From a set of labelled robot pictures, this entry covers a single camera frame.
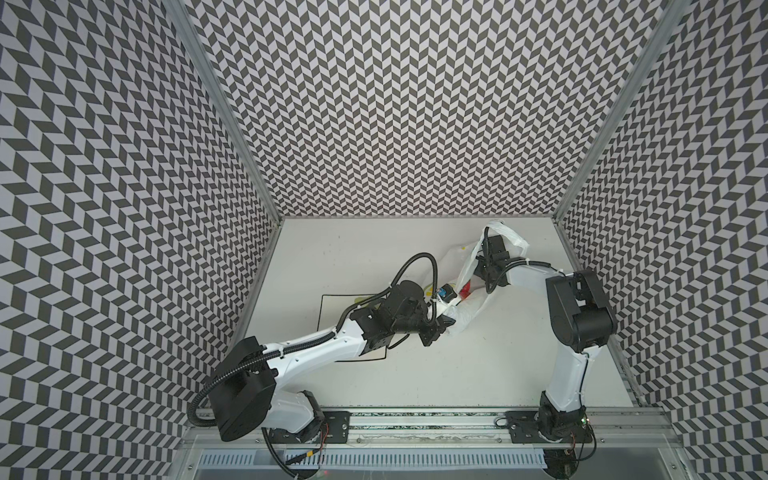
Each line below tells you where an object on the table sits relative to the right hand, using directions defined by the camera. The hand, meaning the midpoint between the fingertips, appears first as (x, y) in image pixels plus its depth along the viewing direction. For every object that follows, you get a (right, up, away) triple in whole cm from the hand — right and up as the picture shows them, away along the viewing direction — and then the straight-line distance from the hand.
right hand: (479, 274), depth 102 cm
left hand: (-14, -9, -28) cm, 33 cm away
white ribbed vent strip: (-38, -40, -33) cm, 64 cm away
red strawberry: (-7, -4, -8) cm, 11 cm away
